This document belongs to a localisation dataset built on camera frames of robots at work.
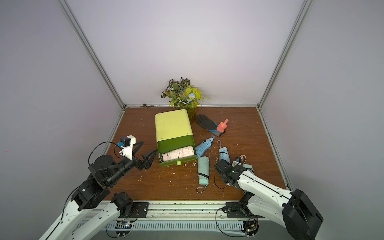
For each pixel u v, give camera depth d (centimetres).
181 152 74
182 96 97
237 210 73
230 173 62
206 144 92
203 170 85
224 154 89
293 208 40
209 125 107
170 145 79
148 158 57
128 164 56
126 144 53
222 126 107
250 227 70
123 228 72
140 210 73
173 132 78
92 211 47
